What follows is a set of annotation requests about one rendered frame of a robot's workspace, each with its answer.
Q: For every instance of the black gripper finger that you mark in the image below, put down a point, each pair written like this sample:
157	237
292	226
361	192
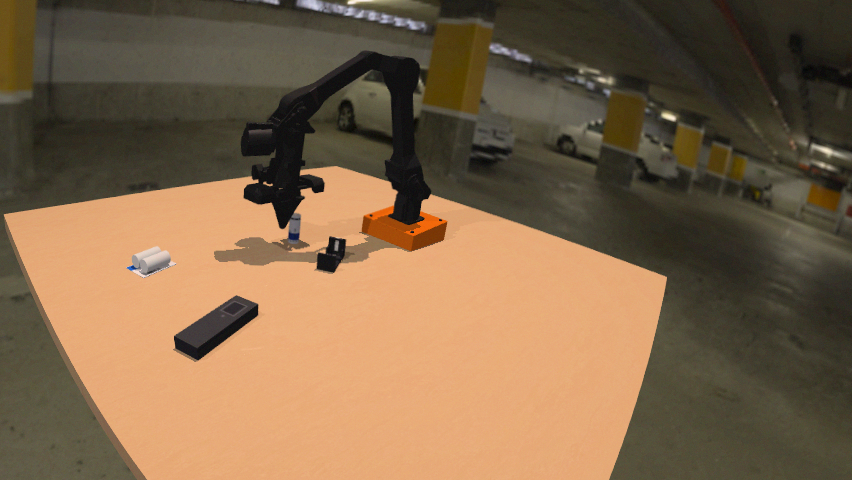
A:
281	211
295	201

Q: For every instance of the silver and blue battery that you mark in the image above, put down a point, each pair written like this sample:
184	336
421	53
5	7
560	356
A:
294	228

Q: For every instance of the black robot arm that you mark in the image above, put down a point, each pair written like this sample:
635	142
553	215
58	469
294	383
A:
403	169

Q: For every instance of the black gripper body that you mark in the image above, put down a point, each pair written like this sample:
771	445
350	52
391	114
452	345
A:
286	181

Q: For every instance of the blister pack of two batteries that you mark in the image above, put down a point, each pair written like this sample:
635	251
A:
150	261

